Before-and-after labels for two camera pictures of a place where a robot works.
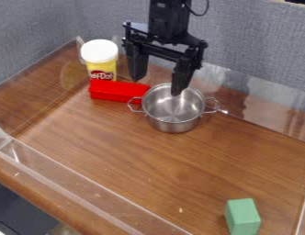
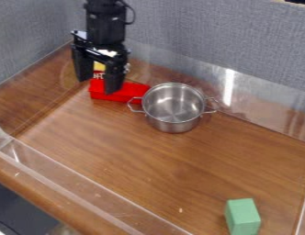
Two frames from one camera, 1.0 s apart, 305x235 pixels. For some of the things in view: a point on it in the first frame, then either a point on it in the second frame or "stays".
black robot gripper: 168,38 -> 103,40
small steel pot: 172,114 stays
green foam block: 242,218 stays
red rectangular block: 118,90 stays
